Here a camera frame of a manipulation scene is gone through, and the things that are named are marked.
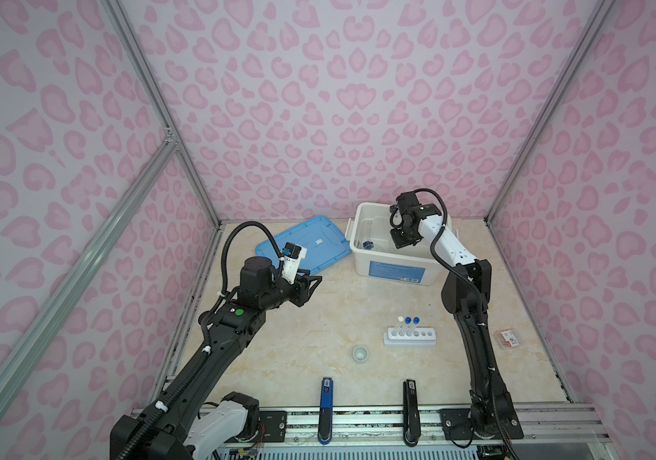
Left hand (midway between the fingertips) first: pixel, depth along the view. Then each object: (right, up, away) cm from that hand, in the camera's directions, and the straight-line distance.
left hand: (315, 271), depth 75 cm
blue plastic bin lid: (0, +8, +38) cm, 39 cm away
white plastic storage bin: (+17, +3, +15) cm, 23 cm away
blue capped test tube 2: (+26, -13, 0) cm, 30 cm away
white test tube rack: (+27, -20, +9) cm, 35 cm away
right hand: (+30, +10, +28) cm, 42 cm away
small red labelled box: (+57, -21, +11) cm, 62 cm away
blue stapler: (+3, -36, -2) cm, 36 cm away
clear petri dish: (+23, +6, +33) cm, 41 cm away
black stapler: (+24, -38, -3) cm, 45 cm away
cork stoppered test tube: (+22, -13, 0) cm, 26 cm away
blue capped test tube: (+25, -13, 0) cm, 28 cm away
